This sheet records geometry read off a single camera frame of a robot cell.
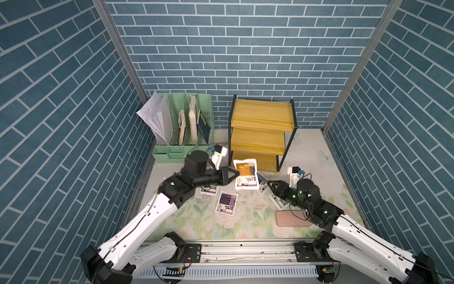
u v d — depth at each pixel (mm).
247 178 667
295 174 701
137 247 419
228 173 632
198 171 523
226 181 614
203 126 1111
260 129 961
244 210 864
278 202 872
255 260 737
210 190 912
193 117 926
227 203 867
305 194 572
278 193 668
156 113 885
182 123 961
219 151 623
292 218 656
